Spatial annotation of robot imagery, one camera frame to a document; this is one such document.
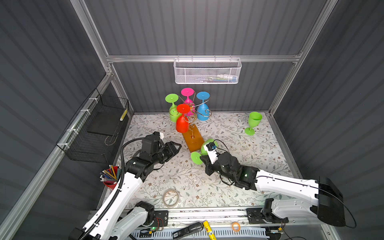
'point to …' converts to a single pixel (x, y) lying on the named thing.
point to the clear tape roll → (170, 197)
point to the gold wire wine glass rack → (192, 137)
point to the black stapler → (194, 227)
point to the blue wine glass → (203, 110)
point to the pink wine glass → (188, 92)
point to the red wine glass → (182, 123)
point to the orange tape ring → (239, 226)
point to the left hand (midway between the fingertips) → (181, 149)
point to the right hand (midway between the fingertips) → (202, 157)
